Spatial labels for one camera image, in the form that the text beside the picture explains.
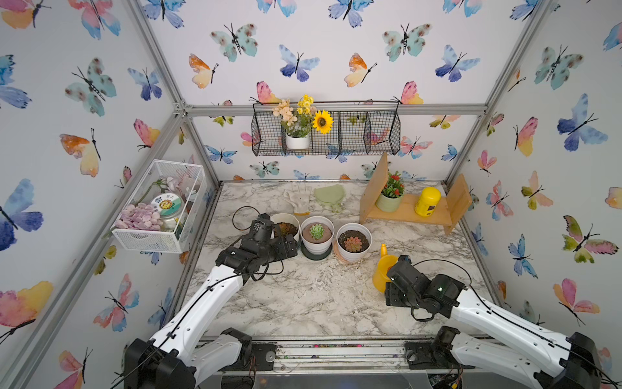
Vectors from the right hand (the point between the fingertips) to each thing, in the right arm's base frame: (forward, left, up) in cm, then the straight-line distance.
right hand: (393, 293), depth 78 cm
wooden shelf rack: (+36, -28, +1) cm, 45 cm away
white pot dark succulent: (+25, +38, 0) cm, 45 cm away
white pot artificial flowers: (+53, +35, +26) cm, 69 cm away
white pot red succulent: (+18, +12, +2) cm, 22 cm away
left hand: (+11, +34, +9) cm, 37 cm away
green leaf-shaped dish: (+47, +21, -8) cm, 52 cm away
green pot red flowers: (+33, -1, +8) cm, 34 cm away
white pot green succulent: (+20, +26, +2) cm, 33 cm away
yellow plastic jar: (+33, -15, +6) cm, 37 cm away
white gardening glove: (+44, +36, -8) cm, 57 cm away
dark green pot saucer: (+16, +27, -8) cm, 32 cm away
